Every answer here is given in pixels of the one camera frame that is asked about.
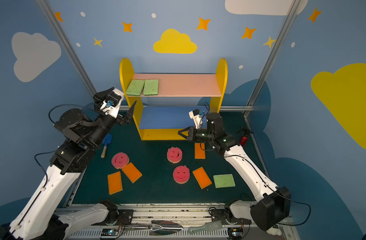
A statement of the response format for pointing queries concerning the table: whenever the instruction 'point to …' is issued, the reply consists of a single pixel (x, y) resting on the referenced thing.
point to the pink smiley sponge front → (181, 174)
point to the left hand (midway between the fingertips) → (119, 92)
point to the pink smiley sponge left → (120, 159)
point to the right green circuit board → (235, 233)
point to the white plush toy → (273, 231)
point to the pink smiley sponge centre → (174, 155)
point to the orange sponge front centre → (202, 177)
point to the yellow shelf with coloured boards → (165, 122)
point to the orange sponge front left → (115, 182)
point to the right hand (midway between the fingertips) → (180, 132)
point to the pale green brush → (208, 226)
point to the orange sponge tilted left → (131, 172)
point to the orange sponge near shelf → (199, 153)
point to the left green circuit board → (109, 232)
